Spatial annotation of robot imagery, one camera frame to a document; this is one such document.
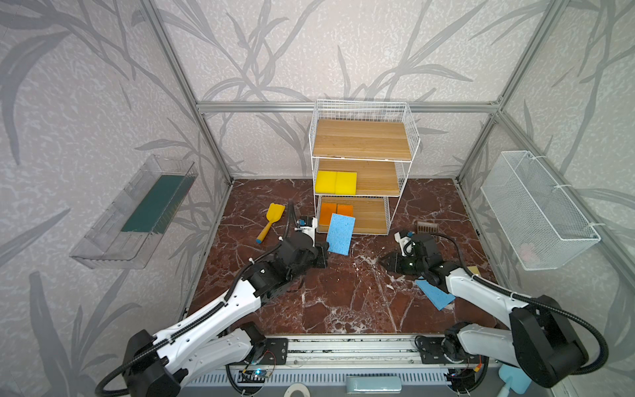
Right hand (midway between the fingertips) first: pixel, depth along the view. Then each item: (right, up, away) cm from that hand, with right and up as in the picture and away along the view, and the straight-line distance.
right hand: (382, 254), depth 87 cm
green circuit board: (-42, -33, -15) cm, 55 cm away
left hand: (-17, +7, -13) cm, 22 cm away
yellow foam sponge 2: (-13, +25, -4) cm, 29 cm away
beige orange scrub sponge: (-20, +15, +20) cm, 32 cm away
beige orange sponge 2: (+34, -6, +3) cm, 35 cm away
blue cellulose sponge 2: (+19, -14, -4) cm, 24 cm away
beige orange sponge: (-12, +15, +20) cm, 28 cm away
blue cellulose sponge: (-15, +9, -12) cm, 21 cm away
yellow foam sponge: (-20, +25, -4) cm, 32 cm away
